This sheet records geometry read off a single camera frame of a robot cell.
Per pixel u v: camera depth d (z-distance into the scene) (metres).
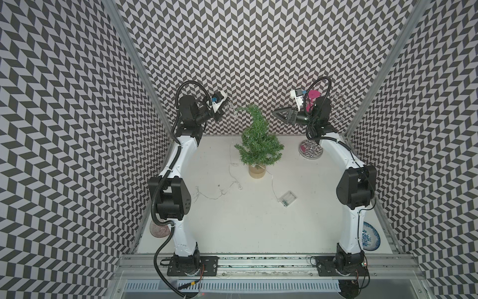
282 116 0.81
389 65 0.83
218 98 0.64
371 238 0.79
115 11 0.72
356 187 0.54
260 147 0.78
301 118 0.74
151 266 0.64
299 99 0.74
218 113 0.71
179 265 0.66
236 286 0.69
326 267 0.72
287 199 0.91
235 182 0.96
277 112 0.77
